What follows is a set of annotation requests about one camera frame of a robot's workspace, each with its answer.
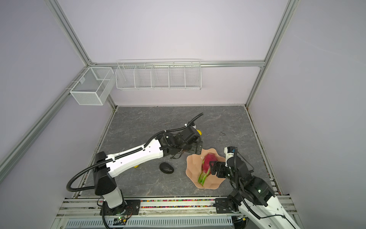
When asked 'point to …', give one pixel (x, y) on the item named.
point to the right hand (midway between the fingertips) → (217, 164)
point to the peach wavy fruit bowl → (194, 162)
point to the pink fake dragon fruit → (206, 169)
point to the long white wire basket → (159, 74)
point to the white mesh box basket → (94, 86)
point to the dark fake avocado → (166, 168)
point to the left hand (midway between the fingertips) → (195, 147)
